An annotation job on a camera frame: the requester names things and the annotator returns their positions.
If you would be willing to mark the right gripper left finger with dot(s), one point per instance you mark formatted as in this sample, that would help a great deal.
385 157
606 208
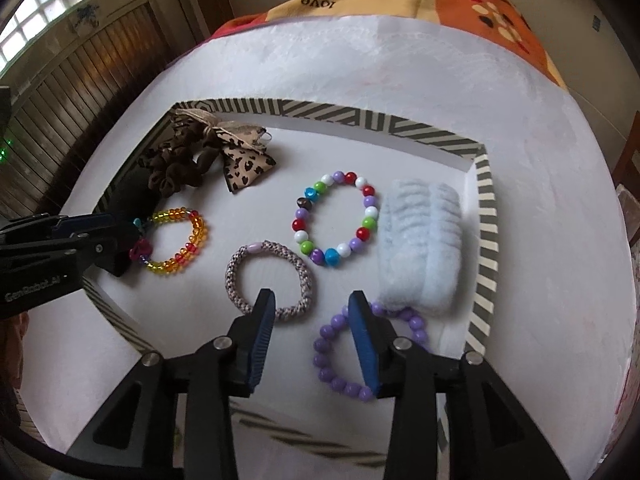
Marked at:
171 418

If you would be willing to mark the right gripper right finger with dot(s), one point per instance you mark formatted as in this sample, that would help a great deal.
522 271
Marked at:
490 435

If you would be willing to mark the black fabric scrunchie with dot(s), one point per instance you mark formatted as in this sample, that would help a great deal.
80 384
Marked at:
128 195

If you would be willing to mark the striped white tray box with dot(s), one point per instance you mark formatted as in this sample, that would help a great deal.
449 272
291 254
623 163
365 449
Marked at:
469 326

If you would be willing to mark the white cloth table cover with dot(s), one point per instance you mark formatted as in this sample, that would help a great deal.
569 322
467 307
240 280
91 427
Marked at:
564 312

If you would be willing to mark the dark brown scrunchie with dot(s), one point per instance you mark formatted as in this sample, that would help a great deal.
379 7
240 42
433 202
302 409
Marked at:
183 160

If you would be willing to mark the wooden slatted door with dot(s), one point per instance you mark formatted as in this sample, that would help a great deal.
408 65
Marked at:
70 86

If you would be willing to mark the light blue fluffy scrunchie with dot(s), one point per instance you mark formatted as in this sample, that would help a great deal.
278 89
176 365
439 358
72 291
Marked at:
420 246

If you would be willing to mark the wooden chair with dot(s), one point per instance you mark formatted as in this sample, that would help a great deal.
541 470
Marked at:
625 171

